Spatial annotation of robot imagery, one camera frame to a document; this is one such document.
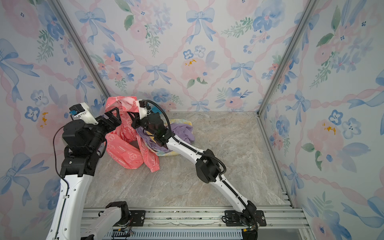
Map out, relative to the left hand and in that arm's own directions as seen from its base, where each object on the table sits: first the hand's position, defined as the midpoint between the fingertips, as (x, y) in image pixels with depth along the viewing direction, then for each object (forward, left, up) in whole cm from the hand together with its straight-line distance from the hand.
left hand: (109, 110), depth 63 cm
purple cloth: (+19, -28, -39) cm, 51 cm away
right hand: (+10, -2, -9) cm, 13 cm away
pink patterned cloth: (+2, +5, -28) cm, 28 cm away
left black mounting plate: (-33, -8, -42) cm, 54 cm away
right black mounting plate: (-33, -54, -41) cm, 75 cm away
